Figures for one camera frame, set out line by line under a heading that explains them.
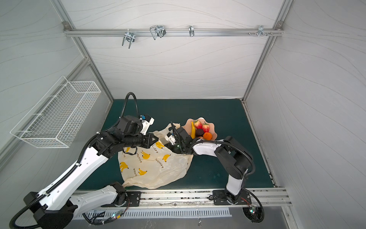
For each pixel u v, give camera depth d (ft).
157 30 2.51
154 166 2.40
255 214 2.36
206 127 3.14
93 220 2.21
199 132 3.13
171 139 2.69
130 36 2.61
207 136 3.05
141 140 1.93
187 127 3.17
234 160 1.56
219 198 2.39
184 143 2.30
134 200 2.41
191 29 2.36
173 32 2.62
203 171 2.63
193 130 3.21
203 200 2.44
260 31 2.51
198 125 3.22
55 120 2.23
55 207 1.25
